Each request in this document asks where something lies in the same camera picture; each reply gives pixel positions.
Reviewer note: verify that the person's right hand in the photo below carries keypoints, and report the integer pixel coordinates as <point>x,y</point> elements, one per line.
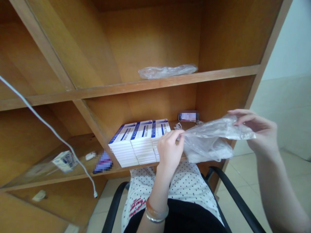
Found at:
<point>263,131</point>

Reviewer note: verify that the person's left hand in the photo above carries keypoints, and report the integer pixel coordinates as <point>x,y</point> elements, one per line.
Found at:
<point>167,150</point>

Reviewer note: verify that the person's left fingers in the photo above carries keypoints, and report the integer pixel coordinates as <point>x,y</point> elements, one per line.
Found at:
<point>173,134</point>

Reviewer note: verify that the clear plastic bag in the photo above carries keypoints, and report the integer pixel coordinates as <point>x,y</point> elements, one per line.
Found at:
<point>165,71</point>
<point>209,138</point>

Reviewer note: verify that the smartphone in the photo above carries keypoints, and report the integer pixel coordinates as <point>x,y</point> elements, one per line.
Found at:
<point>188,116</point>

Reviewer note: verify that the stack of white blue boxes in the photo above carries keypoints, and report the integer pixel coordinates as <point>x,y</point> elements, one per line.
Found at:
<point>132,148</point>

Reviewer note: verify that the person's body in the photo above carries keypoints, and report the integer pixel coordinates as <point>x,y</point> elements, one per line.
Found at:
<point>192,194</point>

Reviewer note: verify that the dark flat object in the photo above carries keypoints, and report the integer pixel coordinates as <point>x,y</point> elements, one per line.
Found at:
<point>103,162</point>

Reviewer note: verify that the black chair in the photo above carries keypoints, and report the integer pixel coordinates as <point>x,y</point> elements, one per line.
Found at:
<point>233,191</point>

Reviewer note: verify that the small white plastic piece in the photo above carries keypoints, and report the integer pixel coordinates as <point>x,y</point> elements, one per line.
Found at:
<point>90,156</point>

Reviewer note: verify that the wooden shelf unit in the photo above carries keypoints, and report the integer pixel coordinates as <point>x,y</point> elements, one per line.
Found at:
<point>150,43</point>

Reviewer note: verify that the small white blue carton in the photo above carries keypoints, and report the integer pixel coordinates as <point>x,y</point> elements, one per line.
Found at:
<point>64,161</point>

